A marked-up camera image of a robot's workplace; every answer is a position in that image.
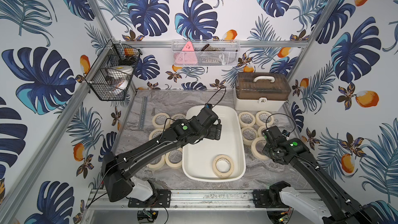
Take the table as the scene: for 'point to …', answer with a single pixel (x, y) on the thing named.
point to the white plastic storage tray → (197, 158)
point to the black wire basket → (110, 75)
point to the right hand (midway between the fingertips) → (270, 151)
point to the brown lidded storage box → (261, 91)
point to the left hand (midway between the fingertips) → (214, 126)
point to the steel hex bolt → (153, 111)
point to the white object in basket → (126, 70)
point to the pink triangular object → (187, 56)
